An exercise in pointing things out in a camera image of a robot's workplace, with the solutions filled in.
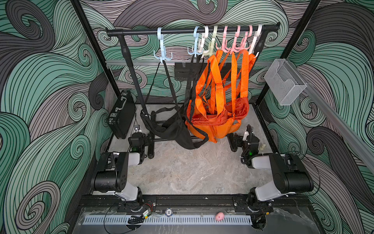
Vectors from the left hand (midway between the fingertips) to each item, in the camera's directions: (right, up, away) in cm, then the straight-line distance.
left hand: (141, 133), depth 94 cm
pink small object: (+45, -37, -26) cm, 64 cm away
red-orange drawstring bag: (+58, +17, -17) cm, 63 cm away
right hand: (+66, 0, -1) cm, 66 cm away
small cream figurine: (+79, -9, -1) cm, 79 cm away
